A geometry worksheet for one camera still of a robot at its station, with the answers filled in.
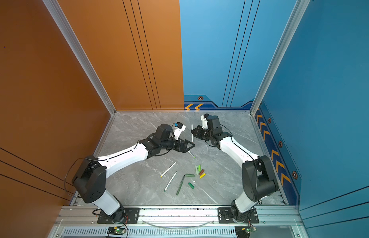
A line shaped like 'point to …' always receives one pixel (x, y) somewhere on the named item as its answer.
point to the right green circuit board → (244, 231)
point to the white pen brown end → (192, 134)
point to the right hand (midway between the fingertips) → (192, 131)
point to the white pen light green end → (189, 151)
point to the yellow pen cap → (202, 175)
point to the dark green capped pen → (186, 175)
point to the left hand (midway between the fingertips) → (191, 142)
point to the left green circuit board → (116, 230)
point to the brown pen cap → (201, 172)
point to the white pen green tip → (170, 182)
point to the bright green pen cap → (199, 167)
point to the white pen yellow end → (161, 175)
